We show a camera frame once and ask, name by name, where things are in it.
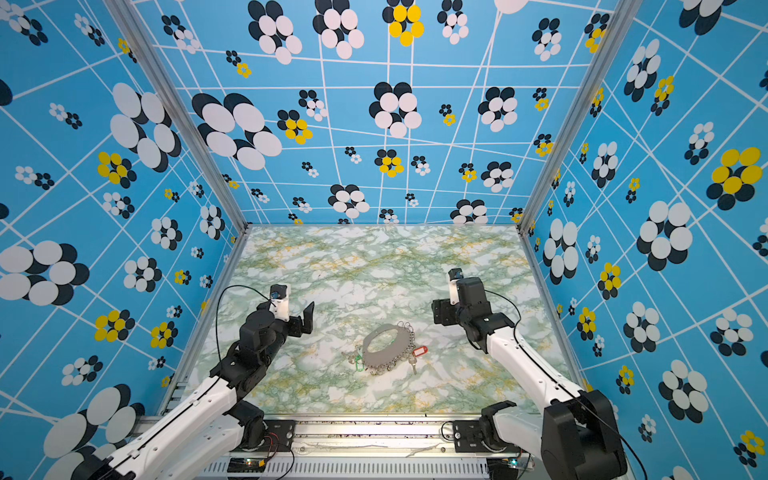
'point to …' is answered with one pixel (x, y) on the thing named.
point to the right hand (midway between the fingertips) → (449, 303)
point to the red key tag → (420, 351)
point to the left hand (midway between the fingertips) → (298, 300)
